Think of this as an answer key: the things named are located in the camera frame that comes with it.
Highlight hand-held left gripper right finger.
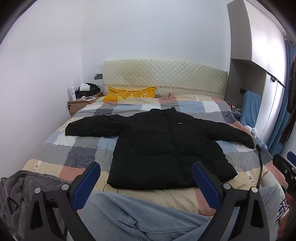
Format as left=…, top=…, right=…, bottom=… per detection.
left=191, top=161, right=271, bottom=241

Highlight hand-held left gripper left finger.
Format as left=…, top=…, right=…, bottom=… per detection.
left=24, top=161, right=101, bottom=241

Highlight black puffer jacket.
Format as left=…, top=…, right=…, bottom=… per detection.
left=65, top=107, right=255, bottom=191

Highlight white cloth with green print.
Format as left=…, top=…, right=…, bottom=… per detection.
left=264, top=171, right=286, bottom=202

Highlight light grey cloth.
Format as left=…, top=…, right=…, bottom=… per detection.
left=258, top=185, right=281, bottom=241

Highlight checkered bed blanket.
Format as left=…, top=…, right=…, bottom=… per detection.
left=21, top=94, right=273, bottom=217

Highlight blue curtain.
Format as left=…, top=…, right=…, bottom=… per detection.
left=267, top=38, right=296, bottom=156

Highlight white plush toy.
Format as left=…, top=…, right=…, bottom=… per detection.
left=245, top=125, right=258, bottom=138

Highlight light blue jeans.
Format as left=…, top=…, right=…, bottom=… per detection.
left=76, top=192, right=234, bottom=241

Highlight blue chair cover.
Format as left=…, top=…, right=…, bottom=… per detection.
left=239, top=91, right=262, bottom=132

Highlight grey fleece cloth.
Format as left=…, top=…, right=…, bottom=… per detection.
left=0, top=170, right=72, bottom=241

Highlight wooden nightstand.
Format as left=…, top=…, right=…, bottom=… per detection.
left=68, top=93, right=104, bottom=116

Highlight yellow pillow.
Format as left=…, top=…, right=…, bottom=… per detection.
left=102, top=86, right=158, bottom=102

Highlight black bag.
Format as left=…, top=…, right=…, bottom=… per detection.
left=75, top=83, right=102, bottom=99

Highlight floral pillow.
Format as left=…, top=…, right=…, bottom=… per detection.
left=154, top=91, right=176, bottom=99

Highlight beige quilted headboard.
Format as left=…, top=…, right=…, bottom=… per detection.
left=102, top=59, right=228, bottom=100

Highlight grey and white wardrobe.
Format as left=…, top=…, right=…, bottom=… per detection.
left=227, top=0, right=288, bottom=139

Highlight black strap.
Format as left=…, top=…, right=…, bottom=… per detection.
left=254, top=144, right=264, bottom=188

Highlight white earphone cable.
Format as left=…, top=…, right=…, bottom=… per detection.
left=120, top=89, right=149, bottom=100

